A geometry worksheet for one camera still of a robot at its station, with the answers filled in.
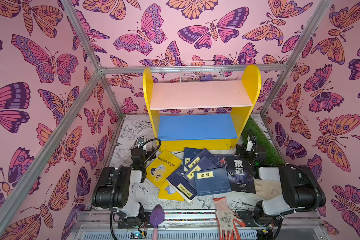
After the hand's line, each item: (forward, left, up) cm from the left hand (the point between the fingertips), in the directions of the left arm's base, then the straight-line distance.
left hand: (146, 145), depth 95 cm
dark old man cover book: (-9, -48, -3) cm, 49 cm away
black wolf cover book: (-20, -56, -3) cm, 60 cm away
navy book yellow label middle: (-12, -36, -2) cm, 38 cm away
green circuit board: (-46, -2, -10) cm, 47 cm away
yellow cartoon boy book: (-13, -11, -5) cm, 18 cm away
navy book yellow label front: (-22, -40, -2) cm, 45 cm away
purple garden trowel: (-39, -11, -5) cm, 40 cm away
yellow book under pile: (-26, -15, -6) cm, 31 cm away
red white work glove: (-40, -45, -6) cm, 61 cm away
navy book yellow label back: (-4, -28, -4) cm, 28 cm away
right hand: (0, -63, +1) cm, 63 cm away
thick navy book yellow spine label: (-25, -25, -4) cm, 35 cm away
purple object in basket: (+33, -39, +27) cm, 58 cm away
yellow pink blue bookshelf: (+35, -39, -8) cm, 53 cm away
